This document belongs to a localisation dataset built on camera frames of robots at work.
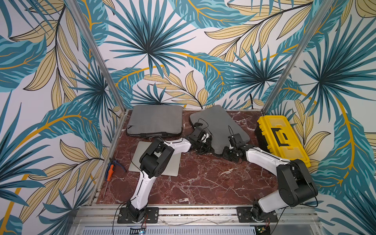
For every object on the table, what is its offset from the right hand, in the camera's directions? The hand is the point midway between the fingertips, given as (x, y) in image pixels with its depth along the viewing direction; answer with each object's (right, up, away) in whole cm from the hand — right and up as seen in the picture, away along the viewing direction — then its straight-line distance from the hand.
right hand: (224, 154), depth 93 cm
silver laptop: (-33, -8, -6) cm, 34 cm away
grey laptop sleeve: (0, +19, +12) cm, 22 cm away
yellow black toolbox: (+29, +13, -7) cm, 33 cm away
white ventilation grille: (-31, -32, -22) cm, 50 cm away
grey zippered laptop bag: (-48, +22, +16) cm, 55 cm away
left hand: (-6, +2, 0) cm, 7 cm away
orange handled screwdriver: (-68, -10, -7) cm, 69 cm away
